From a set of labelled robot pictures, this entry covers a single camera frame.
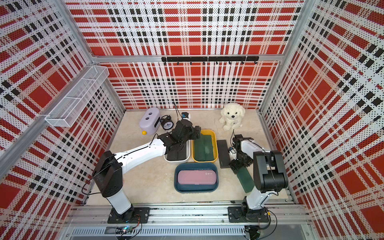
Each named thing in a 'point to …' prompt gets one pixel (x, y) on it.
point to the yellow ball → (144, 132)
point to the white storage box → (188, 149)
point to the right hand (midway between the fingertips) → (245, 167)
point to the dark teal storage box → (195, 188)
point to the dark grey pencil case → (176, 155)
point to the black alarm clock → (166, 122)
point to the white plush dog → (231, 116)
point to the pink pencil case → (197, 177)
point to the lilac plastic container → (150, 121)
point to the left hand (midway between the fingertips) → (197, 128)
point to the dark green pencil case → (202, 148)
